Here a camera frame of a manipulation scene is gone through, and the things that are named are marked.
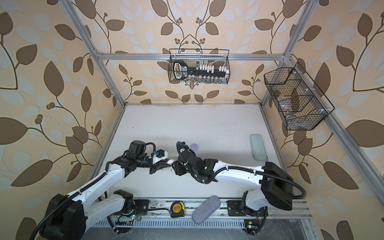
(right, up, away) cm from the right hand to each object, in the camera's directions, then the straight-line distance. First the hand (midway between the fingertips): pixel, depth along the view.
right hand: (176, 165), depth 77 cm
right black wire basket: (+63, +31, -3) cm, 70 cm away
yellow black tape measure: (+2, -20, -5) cm, 21 cm away
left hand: (-4, +2, +2) cm, 4 cm away
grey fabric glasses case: (+17, -19, -5) cm, 26 cm away
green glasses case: (+50, +5, +17) cm, 53 cm away
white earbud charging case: (-3, +2, -1) cm, 4 cm away
